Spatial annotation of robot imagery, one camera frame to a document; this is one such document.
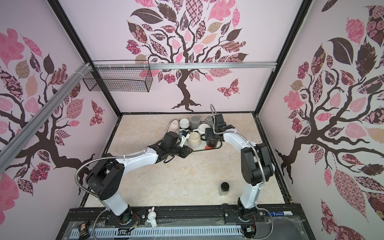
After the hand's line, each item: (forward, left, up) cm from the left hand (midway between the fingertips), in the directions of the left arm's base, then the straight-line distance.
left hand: (191, 152), depth 88 cm
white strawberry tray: (+9, -8, -9) cm, 15 cm away
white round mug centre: (+19, -7, -1) cm, 20 cm away
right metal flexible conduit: (-36, -39, -7) cm, 53 cm away
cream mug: (+8, -2, 0) cm, 9 cm away
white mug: (+12, +7, +7) cm, 15 cm away
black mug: (+10, -14, -5) cm, 17 cm away
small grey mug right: (+25, -12, +1) cm, 28 cm away
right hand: (+14, -14, +1) cm, 20 cm away
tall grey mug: (+23, -3, +2) cm, 23 cm away
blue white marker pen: (-31, -43, -7) cm, 54 cm away
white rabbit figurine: (-33, +19, -6) cm, 38 cm away
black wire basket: (+64, +59, +8) cm, 88 cm away
